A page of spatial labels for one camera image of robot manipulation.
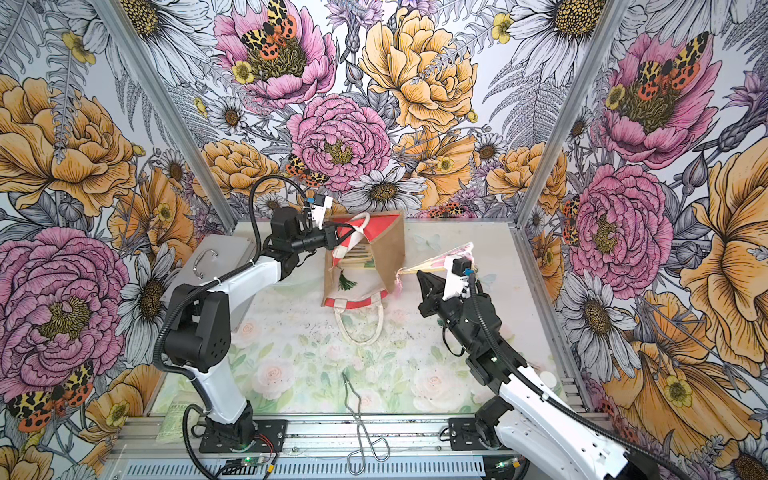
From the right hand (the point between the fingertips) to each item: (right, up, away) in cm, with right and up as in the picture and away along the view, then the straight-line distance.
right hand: (415, 279), depth 72 cm
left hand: (-16, +12, +15) cm, 25 cm away
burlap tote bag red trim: (-16, -13, +25) cm, 32 cm away
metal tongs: (-8, -41, +3) cm, 42 cm away
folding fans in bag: (-17, +4, +33) cm, 38 cm away
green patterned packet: (-58, -35, +2) cm, 68 cm away
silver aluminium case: (-59, +5, +14) cm, 61 cm away
